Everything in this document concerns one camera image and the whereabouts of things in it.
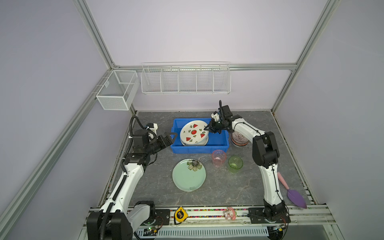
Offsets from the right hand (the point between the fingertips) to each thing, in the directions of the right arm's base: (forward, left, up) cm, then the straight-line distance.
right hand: (204, 129), depth 98 cm
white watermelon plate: (-2, +8, -2) cm, 8 cm away
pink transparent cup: (-16, -9, -9) cm, 20 cm away
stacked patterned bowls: (-7, -22, -2) cm, 23 cm away
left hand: (-16, +17, +12) cm, 27 cm away
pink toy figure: (-47, -12, -7) cm, 49 cm away
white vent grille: (-54, -1, -10) cm, 55 cm away
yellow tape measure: (-48, +13, -7) cm, 50 cm away
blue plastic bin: (-5, -9, -9) cm, 13 cm away
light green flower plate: (-27, +10, -9) cm, 30 cm away
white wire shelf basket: (+27, +12, +22) cm, 37 cm away
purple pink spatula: (-38, -48, -11) cm, 62 cm away
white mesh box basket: (+20, +58, +16) cm, 63 cm away
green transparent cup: (-20, -18, -8) cm, 28 cm away
